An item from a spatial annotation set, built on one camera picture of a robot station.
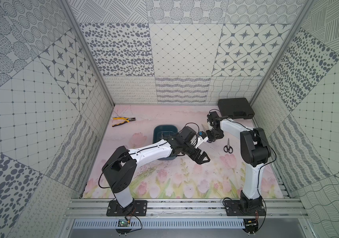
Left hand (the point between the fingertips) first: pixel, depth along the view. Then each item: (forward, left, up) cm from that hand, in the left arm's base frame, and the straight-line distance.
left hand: (206, 153), depth 78 cm
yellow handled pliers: (+33, +54, -13) cm, 64 cm away
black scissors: (+11, -18, -14) cm, 26 cm away
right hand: (+18, -10, -14) cm, 24 cm away
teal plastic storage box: (+21, +27, -9) cm, 36 cm away
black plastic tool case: (+45, -32, -11) cm, 56 cm away
